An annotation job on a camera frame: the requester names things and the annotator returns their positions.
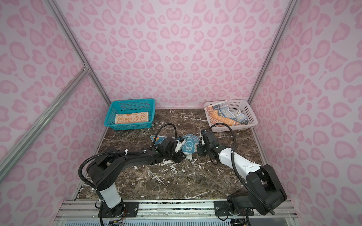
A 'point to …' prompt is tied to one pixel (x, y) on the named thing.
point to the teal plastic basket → (147, 105)
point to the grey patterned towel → (219, 113)
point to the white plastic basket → (233, 105)
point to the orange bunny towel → (132, 117)
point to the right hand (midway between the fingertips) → (201, 147)
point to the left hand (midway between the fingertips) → (185, 152)
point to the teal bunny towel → (192, 142)
